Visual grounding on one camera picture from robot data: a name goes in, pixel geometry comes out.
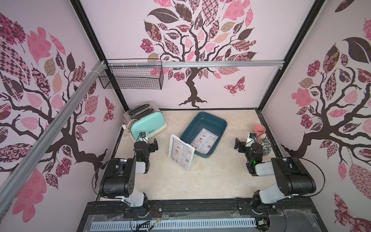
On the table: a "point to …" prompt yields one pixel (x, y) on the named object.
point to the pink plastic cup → (260, 131)
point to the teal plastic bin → (208, 121)
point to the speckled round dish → (266, 146)
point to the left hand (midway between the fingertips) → (149, 141)
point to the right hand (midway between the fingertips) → (245, 137)
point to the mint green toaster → (144, 117)
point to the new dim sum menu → (204, 141)
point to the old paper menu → (181, 153)
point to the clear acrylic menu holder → (171, 140)
